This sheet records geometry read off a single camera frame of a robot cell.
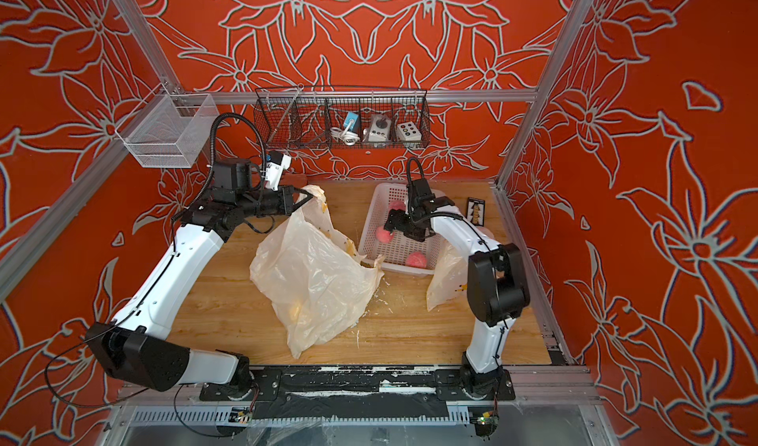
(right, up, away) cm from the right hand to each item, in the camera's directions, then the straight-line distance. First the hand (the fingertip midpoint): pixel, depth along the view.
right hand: (388, 227), depth 90 cm
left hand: (-20, +10, -18) cm, 29 cm away
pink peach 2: (-1, -3, +7) cm, 8 cm away
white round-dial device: (-3, +31, +1) cm, 31 cm away
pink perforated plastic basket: (+3, -9, +8) cm, 12 cm away
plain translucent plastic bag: (-19, -13, -16) cm, 28 cm away
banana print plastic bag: (+17, -14, -10) cm, 24 cm away
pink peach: (+4, +7, +16) cm, 18 cm away
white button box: (+7, +31, +5) cm, 32 cm away
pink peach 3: (+9, -10, 0) cm, 14 cm away
